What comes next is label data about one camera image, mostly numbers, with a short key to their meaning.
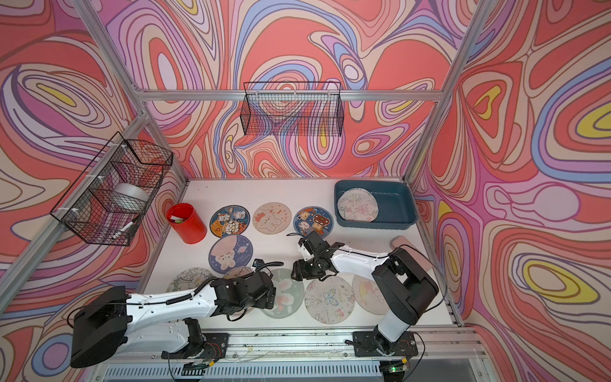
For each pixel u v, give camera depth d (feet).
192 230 3.05
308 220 3.43
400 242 3.14
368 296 2.76
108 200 2.26
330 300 2.70
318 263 2.18
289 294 2.76
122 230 2.35
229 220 3.42
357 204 3.54
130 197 2.27
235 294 2.00
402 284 1.53
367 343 2.42
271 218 3.44
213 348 2.36
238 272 2.90
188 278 2.89
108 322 1.49
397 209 3.48
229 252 3.07
